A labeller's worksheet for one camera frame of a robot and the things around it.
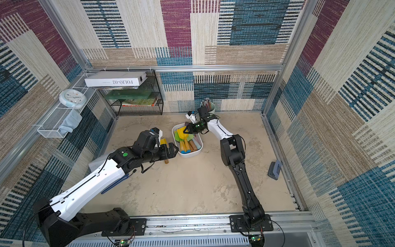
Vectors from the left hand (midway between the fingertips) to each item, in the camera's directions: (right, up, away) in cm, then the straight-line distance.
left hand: (172, 150), depth 75 cm
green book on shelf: (-31, +32, +22) cm, 49 cm away
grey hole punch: (+55, -12, +12) cm, 57 cm away
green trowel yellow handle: (-1, +4, +26) cm, 26 cm away
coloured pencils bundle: (+18, +27, +27) cm, 42 cm away
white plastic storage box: (+6, 0, +21) cm, 22 cm away
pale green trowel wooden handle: (+9, -1, +19) cm, 21 cm away
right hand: (+3, +9, +28) cm, 29 cm away
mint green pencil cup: (+22, +22, +26) cm, 41 cm away
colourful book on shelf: (-26, +27, +24) cm, 44 cm away
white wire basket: (-51, +15, -3) cm, 53 cm away
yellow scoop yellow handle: (+3, +5, +26) cm, 27 cm away
